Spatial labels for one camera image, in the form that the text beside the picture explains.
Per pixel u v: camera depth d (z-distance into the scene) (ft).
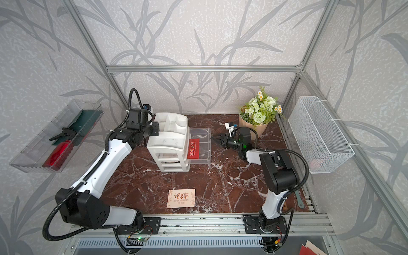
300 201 2.69
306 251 2.22
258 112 2.76
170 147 2.42
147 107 2.28
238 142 2.61
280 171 1.64
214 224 2.48
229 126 2.82
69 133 2.15
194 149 3.04
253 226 2.39
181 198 2.70
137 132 1.83
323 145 1.98
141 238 2.32
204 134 3.31
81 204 1.28
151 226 2.39
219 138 2.69
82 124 2.28
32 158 1.90
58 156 1.89
